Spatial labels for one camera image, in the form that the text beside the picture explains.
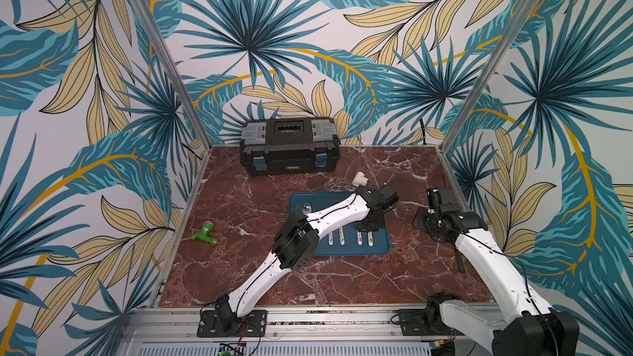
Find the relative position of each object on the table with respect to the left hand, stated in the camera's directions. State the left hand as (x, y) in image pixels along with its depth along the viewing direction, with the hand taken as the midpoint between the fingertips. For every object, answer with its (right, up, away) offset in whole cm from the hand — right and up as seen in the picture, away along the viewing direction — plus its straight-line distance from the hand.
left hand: (374, 231), depth 89 cm
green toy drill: (-62, -1, +1) cm, 62 cm away
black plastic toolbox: (-36, +32, +8) cm, 49 cm away
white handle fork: (-5, -3, +1) cm, 6 cm away
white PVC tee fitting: (-3, +18, +16) cm, 24 cm away
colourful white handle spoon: (-2, -2, -1) cm, 3 cm away
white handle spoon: (-12, -3, 0) cm, 12 cm away
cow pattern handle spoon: (-25, +8, +6) cm, 27 cm away
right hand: (+14, +5, -7) cm, 17 cm away
